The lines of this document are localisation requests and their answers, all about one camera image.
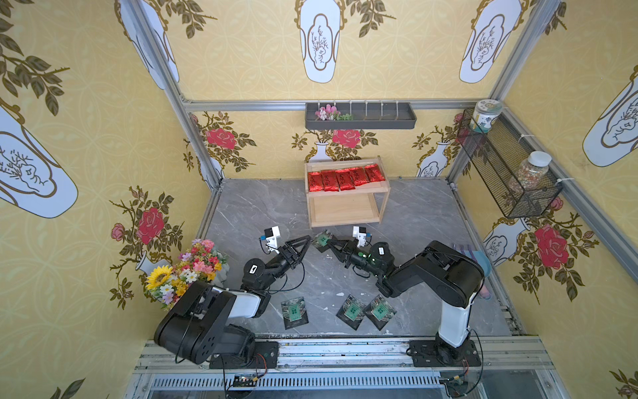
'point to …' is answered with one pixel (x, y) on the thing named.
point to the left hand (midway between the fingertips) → (304, 238)
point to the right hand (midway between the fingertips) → (332, 237)
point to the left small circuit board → (244, 380)
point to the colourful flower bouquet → (200, 263)
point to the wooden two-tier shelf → (346, 192)
